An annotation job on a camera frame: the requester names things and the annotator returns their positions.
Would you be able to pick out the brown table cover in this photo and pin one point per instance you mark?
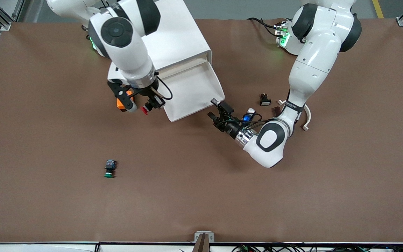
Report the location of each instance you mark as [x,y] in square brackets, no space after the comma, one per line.
[201,175]

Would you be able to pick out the orange push button box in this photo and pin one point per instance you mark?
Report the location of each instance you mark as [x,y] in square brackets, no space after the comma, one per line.
[119,103]

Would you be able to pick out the white curved plastic bracket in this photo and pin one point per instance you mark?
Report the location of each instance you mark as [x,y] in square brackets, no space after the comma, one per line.
[305,128]

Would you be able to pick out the white capped black switch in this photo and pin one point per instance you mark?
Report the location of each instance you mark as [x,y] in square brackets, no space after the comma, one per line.
[265,102]

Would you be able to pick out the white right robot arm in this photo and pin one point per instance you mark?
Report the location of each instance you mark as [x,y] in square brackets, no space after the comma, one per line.
[124,52]

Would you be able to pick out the green push button switch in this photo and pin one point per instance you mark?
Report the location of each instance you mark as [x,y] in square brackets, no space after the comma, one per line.
[110,164]

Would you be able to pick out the red push button switch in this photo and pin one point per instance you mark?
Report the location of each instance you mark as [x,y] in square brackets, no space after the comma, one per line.
[145,110]

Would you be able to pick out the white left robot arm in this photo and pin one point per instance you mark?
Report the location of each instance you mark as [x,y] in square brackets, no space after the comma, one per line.
[313,59]

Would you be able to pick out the brown camera post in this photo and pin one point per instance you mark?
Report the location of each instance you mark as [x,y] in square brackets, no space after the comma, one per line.
[201,245]

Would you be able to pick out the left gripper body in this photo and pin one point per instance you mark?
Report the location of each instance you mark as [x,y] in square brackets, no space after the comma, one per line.
[228,126]

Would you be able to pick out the brown terminal block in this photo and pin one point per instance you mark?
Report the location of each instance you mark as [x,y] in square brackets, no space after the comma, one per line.
[276,111]

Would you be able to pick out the grey mounting bracket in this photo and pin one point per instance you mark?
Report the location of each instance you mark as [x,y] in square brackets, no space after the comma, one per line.
[211,237]

